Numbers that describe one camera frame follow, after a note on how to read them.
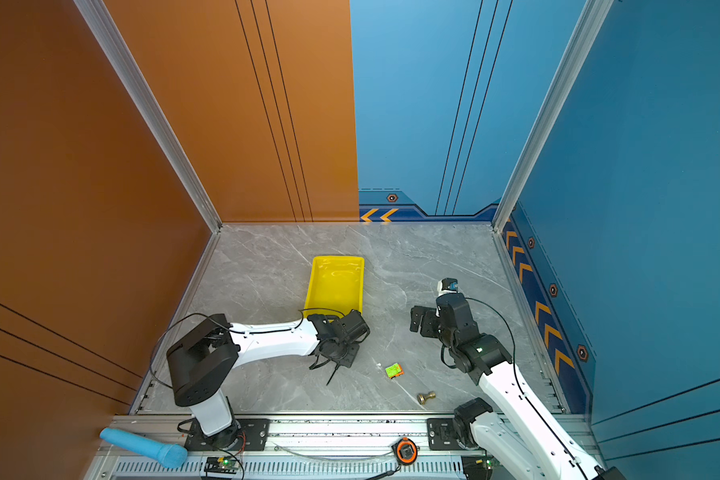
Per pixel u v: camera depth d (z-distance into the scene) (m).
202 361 0.46
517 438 0.55
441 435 0.72
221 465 0.71
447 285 0.68
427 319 0.69
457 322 0.56
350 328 0.68
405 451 0.69
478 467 0.71
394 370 0.81
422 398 0.77
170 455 0.68
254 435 0.74
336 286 1.00
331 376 0.83
